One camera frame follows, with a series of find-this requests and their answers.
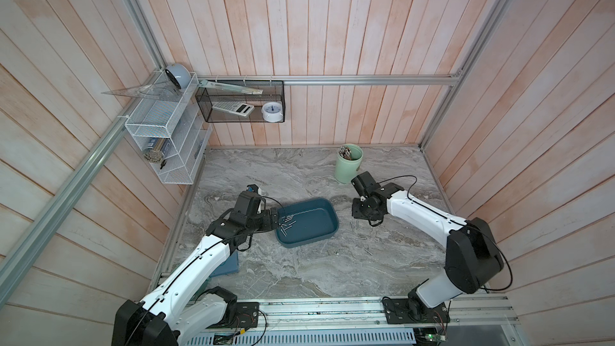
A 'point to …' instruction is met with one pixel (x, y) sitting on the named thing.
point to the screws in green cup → (345, 152)
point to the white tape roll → (272, 111)
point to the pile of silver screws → (287, 224)
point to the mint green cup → (348, 161)
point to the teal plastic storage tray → (307, 222)
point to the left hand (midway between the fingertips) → (267, 218)
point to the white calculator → (238, 108)
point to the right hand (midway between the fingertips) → (357, 211)
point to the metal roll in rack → (155, 154)
